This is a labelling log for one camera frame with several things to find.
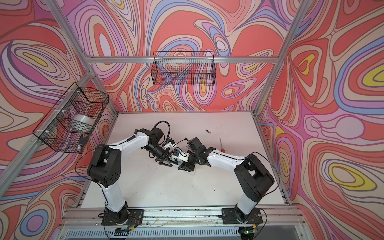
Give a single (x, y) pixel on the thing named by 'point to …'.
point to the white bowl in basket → (85, 119)
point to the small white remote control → (179, 161)
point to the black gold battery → (208, 131)
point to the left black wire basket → (70, 124)
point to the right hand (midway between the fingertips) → (183, 165)
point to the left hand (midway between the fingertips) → (175, 163)
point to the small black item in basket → (83, 140)
